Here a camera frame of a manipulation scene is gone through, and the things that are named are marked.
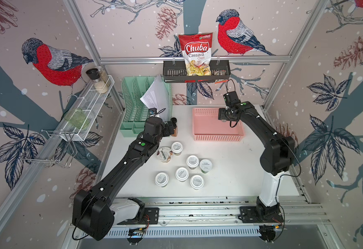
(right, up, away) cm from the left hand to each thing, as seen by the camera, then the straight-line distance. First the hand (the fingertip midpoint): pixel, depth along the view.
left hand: (166, 119), depth 79 cm
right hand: (+33, +3, +14) cm, 36 cm away
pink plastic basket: (+24, -5, +22) cm, 33 cm away
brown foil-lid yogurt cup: (-3, -21, +11) cm, 23 cm away
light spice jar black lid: (+2, 0, +21) cm, 21 cm away
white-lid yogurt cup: (+5, -17, +12) cm, 21 cm away
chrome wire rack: (-42, -11, -21) cm, 48 cm away
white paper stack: (-8, +14, +16) cm, 23 cm away
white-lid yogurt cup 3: (+8, -29, +2) cm, 30 cm away
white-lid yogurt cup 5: (+16, -32, -1) cm, 36 cm away
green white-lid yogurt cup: (+21, -26, +6) cm, 34 cm away
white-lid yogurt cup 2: (+14, -24, +5) cm, 28 cm away
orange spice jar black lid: (+2, -10, +24) cm, 27 cm away
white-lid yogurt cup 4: (-3, -32, 0) cm, 32 cm away
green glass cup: (-39, +1, -11) cm, 40 cm away
